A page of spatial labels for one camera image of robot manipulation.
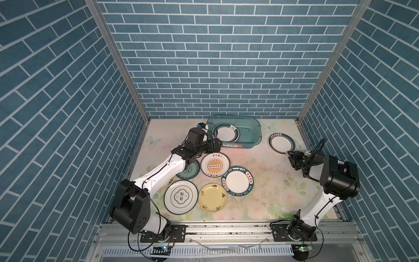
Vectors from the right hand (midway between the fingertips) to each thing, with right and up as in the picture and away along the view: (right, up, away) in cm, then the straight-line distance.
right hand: (290, 153), depth 100 cm
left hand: (-45, +7, -16) cm, 48 cm away
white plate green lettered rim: (-34, -15, -8) cm, 38 cm away
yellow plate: (-48, -21, -17) cm, 55 cm away
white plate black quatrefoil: (-65, -21, -15) cm, 70 cm away
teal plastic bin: (-22, +17, +15) cm, 32 cm away
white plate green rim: (-3, +6, +8) cm, 11 cm away
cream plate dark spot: (-75, -18, -13) cm, 79 cm away
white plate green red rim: (-38, +13, +12) cm, 42 cm away
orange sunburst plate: (-47, -6, -3) cm, 48 cm away
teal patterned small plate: (-60, -9, -5) cm, 61 cm away
